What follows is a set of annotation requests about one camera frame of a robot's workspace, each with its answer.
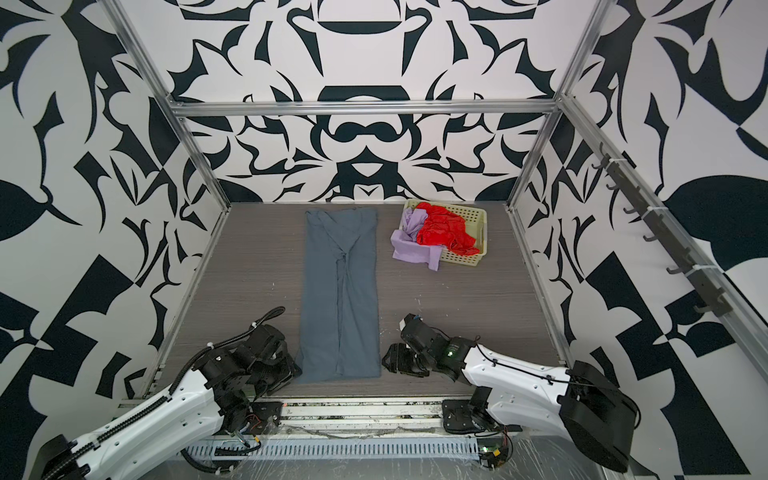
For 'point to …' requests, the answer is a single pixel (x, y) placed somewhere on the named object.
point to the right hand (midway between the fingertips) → (387, 365)
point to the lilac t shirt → (404, 243)
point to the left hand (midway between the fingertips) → (302, 370)
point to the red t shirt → (441, 228)
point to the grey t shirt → (340, 318)
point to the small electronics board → (493, 451)
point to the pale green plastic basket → (476, 225)
